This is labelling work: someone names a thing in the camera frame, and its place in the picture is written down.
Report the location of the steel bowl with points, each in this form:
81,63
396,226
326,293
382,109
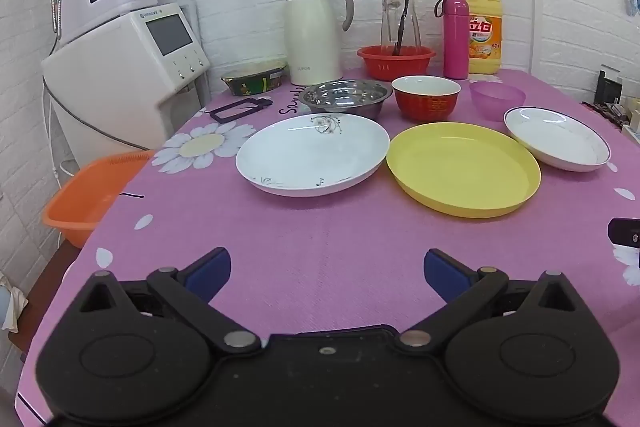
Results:
345,99

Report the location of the black plastic frame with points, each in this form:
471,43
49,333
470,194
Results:
220,114

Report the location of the instant noodle bowl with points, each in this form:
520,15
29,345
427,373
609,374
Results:
252,79

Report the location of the purple plastic bowl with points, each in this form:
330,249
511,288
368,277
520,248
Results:
497,99

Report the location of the glass pitcher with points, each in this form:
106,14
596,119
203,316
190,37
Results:
407,17

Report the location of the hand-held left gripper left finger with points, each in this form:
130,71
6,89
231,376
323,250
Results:
207,271

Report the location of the orange plastic basin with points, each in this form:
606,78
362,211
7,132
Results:
95,192

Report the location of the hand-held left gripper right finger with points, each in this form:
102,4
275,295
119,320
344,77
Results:
445,273

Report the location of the white water dispenser with screen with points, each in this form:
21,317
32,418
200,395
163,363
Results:
110,87

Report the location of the white cloth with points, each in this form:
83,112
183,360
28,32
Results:
15,302

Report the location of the small white rimmed plate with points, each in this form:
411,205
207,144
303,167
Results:
555,137

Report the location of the yellow dish soap bottle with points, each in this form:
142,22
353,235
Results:
487,37

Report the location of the red plastic basket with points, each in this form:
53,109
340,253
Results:
395,64

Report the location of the black stirring stick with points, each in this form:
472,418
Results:
401,22

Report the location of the pink thermos bottle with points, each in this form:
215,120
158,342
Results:
455,39

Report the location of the pink floral tablecloth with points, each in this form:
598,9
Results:
310,232

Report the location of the red bowl white inside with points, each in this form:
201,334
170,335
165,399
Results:
425,104

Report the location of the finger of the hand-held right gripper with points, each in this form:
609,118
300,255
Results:
625,232

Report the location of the dark patterned cloth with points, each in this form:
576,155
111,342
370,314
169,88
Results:
602,112

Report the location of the black box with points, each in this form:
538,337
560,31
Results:
610,87

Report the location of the yellow plastic plate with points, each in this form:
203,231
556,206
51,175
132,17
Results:
462,169

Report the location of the large white patterned plate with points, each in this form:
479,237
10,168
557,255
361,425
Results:
310,154

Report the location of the cream thermos jug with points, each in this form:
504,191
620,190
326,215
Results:
310,32

